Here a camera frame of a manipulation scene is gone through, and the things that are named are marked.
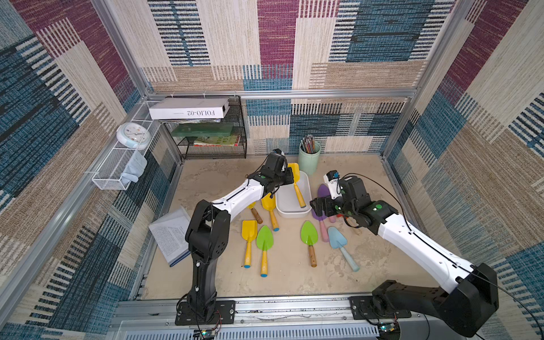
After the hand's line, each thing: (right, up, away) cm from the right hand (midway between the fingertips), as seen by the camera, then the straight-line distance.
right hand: (320, 197), depth 80 cm
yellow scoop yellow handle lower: (-28, -16, +12) cm, 34 cm away
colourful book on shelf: (-44, +25, +21) cm, 54 cm away
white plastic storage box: (-11, -4, +19) cm, 22 cm away
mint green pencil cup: (-1, +18, +23) cm, 29 cm away
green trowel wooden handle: (-2, -17, +11) cm, 21 cm away
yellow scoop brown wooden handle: (-28, -6, +19) cm, 34 cm away
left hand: (-9, +9, +12) cm, 18 cm away
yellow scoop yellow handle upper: (-19, -5, +19) cm, 28 cm away
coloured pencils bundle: (-1, +23, +23) cm, 32 cm away
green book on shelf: (-48, +28, +14) cm, 58 cm away
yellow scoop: (-7, +7, +14) cm, 17 cm away
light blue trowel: (+9, -19, +9) cm, 23 cm away
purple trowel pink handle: (+4, -11, +16) cm, 20 cm away
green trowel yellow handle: (-21, -19, +9) cm, 30 cm away
